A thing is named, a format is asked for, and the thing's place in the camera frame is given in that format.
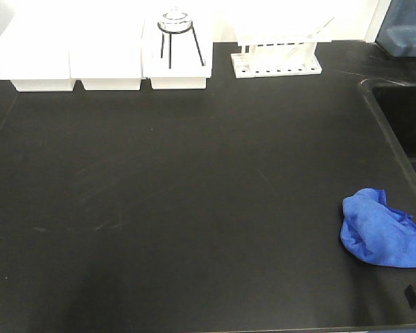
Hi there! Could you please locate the blue cloth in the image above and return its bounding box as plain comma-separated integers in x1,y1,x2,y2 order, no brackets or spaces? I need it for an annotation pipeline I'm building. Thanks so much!
339,187,416,269

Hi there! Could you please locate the black sink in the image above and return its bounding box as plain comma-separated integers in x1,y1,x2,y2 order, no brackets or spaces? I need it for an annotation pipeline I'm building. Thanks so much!
358,77,416,226

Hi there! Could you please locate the white plastic bin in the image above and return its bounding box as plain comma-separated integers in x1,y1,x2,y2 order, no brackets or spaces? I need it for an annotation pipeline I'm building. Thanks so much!
140,14,213,91
69,19,144,92
0,15,73,93

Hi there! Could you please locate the dark blue plastic container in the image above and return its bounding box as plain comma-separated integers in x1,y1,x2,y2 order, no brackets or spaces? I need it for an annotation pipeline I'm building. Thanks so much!
374,0,416,58

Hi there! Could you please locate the white test tube rack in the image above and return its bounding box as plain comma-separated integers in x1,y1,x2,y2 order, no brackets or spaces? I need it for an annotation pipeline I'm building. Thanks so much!
229,16,324,79

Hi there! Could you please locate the clear plastic pipette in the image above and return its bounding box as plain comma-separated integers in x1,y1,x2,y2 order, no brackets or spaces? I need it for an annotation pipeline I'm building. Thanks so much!
280,16,336,67

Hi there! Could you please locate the glass beaker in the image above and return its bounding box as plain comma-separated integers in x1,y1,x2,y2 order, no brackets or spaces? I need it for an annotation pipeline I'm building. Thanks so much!
157,9,193,34

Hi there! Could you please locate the black wire tripod stand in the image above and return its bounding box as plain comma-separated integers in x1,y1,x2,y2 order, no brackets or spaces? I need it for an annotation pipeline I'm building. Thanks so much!
158,21,207,69

